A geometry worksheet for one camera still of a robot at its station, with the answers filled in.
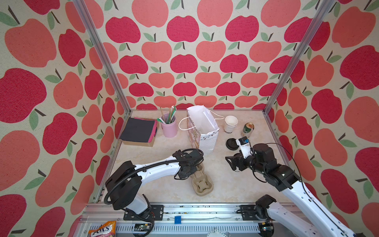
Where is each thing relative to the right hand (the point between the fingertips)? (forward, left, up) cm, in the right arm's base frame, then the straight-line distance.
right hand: (237, 153), depth 74 cm
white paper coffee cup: (-10, +2, +3) cm, 10 cm away
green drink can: (+25, -12, -10) cm, 30 cm away
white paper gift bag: (+26, +18, -14) cm, 35 cm away
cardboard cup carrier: (-12, +16, -16) cm, 26 cm away
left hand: (-7, +21, -15) cm, 27 cm away
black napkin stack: (+21, +63, -15) cm, 69 cm away
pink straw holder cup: (+20, +40, -8) cm, 45 cm away
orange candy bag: (-37, +59, -16) cm, 71 cm away
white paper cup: (+27, 0, -9) cm, 29 cm away
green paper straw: (+28, +39, 0) cm, 48 cm away
